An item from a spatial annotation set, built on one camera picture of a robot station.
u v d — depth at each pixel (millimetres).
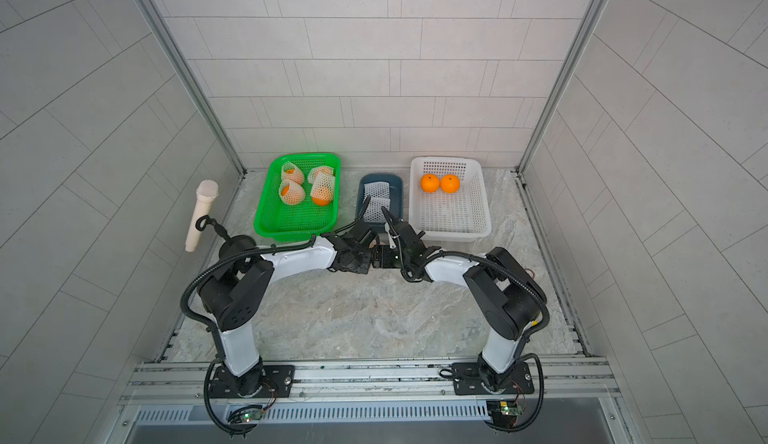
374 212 823
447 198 1080
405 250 704
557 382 710
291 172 1069
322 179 1018
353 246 704
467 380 707
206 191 742
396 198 1067
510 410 679
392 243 807
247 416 652
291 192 993
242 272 526
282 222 1007
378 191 1051
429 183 1082
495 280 471
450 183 1069
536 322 470
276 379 709
